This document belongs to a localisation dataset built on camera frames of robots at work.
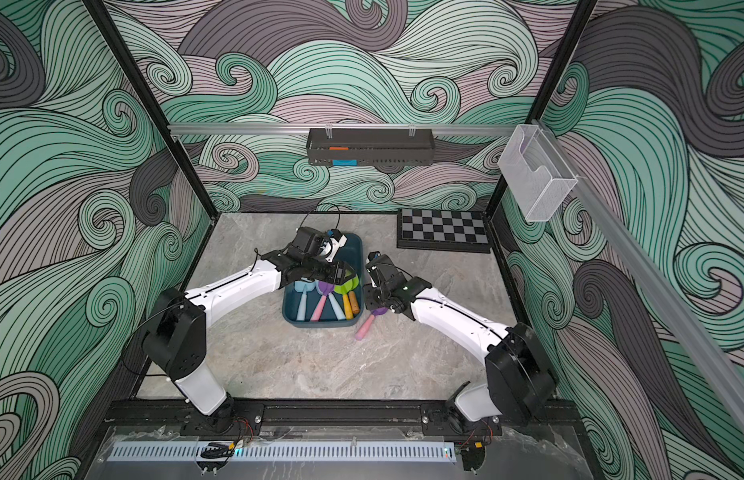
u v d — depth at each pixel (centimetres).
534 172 77
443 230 110
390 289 63
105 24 73
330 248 73
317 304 92
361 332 83
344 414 76
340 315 90
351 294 95
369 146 95
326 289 95
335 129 95
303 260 68
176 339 45
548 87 84
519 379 41
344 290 95
